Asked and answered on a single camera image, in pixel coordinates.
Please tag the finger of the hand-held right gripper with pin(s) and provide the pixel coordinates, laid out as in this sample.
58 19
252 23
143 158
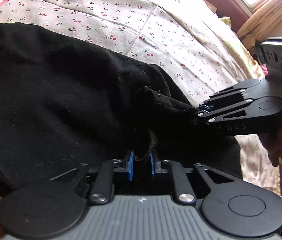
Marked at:
228 95
221 113

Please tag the person's right hand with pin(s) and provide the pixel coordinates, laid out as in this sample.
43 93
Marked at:
277 145

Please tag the maroon sofa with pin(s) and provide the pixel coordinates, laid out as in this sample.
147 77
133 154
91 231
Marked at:
211 0

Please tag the black pants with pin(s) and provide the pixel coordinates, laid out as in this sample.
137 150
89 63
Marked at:
55 100

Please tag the cherry print bed sheet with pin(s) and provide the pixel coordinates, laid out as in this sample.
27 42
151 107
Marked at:
156 25

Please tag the beige curtain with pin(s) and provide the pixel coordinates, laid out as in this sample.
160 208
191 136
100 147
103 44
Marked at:
268 22

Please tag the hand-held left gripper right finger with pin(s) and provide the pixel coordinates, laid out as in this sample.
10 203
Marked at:
153 165

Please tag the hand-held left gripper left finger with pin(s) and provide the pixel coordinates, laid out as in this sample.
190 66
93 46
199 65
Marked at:
130 165

